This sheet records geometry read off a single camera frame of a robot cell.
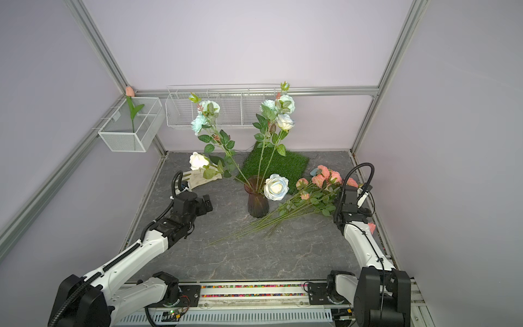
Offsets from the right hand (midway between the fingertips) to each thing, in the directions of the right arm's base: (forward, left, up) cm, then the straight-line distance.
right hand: (353, 199), depth 86 cm
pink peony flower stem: (+7, +11, -8) cm, 16 cm away
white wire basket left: (+21, +98, +21) cm, 102 cm away
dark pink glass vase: (+1, +41, -5) cm, 41 cm away
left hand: (0, +65, +1) cm, 65 cm away
